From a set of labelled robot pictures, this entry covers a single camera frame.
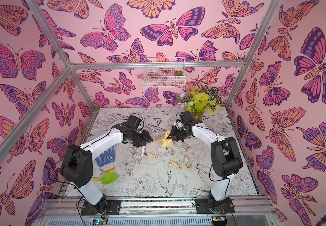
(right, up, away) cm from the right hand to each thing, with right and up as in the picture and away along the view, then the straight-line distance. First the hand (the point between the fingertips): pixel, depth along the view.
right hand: (168, 136), depth 89 cm
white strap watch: (+12, -8, +8) cm, 16 cm away
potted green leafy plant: (+20, +22, +3) cm, 30 cm away
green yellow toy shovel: (-36, -24, -6) cm, 44 cm away
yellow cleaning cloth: (-2, -3, -4) cm, 5 cm away
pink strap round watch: (+1, -10, +6) cm, 12 cm away
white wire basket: (-2, +43, +6) cm, 43 cm away
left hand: (-10, -3, -1) cm, 10 cm away
